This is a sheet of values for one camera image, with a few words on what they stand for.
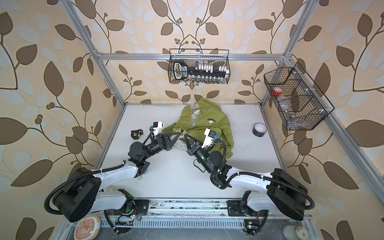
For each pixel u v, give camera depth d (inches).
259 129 41.1
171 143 26.4
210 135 25.3
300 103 32.6
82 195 16.7
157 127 27.8
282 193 16.4
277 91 31.7
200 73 33.0
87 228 26.4
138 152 23.5
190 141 27.3
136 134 39.0
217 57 35.9
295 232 23.7
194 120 40.3
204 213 29.0
